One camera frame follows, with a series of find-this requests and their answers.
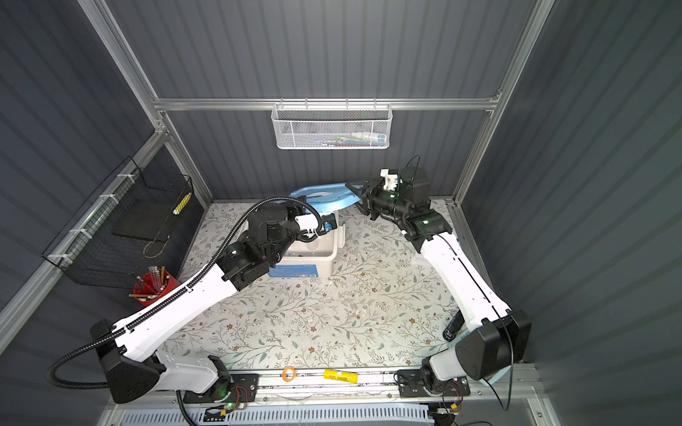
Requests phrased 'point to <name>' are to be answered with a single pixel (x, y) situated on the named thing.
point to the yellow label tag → (351, 377)
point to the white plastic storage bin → (312, 258)
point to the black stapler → (453, 327)
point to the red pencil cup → (153, 286)
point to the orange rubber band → (284, 376)
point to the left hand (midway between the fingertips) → (298, 197)
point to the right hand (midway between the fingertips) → (346, 190)
